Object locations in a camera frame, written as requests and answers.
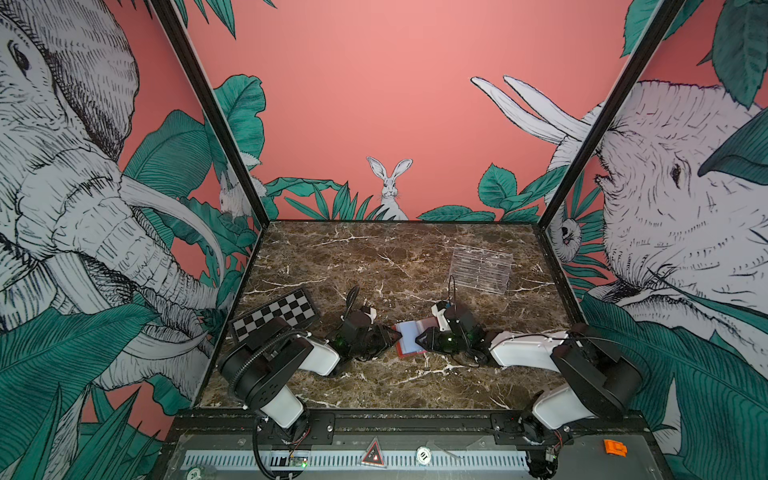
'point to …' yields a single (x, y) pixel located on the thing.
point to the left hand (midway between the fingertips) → (404, 335)
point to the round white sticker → (423, 455)
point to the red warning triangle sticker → (374, 455)
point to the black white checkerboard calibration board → (293, 307)
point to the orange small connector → (615, 447)
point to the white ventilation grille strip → (347, 459)
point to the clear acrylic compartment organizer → (480, 268)
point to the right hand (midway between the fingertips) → (415, 340)
